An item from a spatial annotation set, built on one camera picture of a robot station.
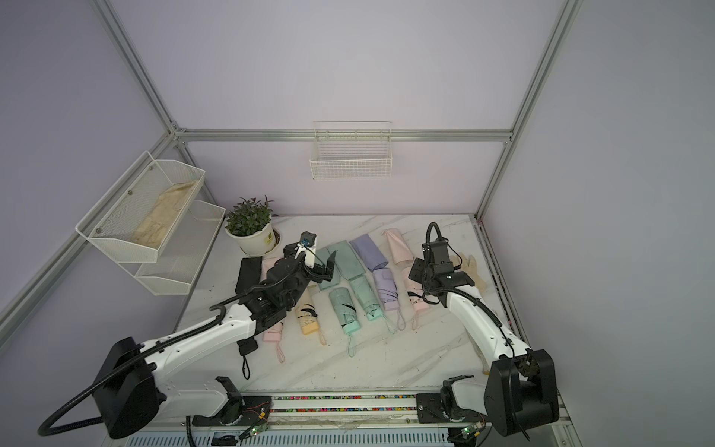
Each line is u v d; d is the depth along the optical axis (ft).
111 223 2.21
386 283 3.22
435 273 2.11
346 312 2.93
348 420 2.40
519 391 1.33
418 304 3.04
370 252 3.53
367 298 3.07
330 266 2.30
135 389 1.28
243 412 2.37
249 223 3.12
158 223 2.53
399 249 3.53
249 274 3.35
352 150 3.41
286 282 1.83
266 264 3.39
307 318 2.89
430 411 2.38
